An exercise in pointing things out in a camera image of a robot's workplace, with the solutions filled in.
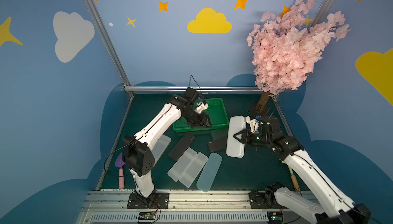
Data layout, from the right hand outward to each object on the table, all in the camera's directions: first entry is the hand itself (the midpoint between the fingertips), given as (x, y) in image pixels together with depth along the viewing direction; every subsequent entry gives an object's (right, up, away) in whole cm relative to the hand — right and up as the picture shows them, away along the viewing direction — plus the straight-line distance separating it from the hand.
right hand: (237, 134), depth 75 cm
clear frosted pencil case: (-23, -22, +8) cm, 33 cm away
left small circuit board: (-44, -39, -4) cm, 59 cm away
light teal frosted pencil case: (-14, -23, +10) cm, 29 cm away
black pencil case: (-30, -10, +17) cm, 36 cm away
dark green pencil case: (-6, -4, +23) cm, 24 cm away
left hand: (-15, +4, +2) cm, 16 cm away
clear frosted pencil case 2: (-44, -11, +19) cm, 49 cm away
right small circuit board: (+17, -40, -3) cm, 44 cm away
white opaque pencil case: (-2, -6, -2) cm, 7 cm away
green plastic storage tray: (-6, +10, +37) cm, 38 cm away
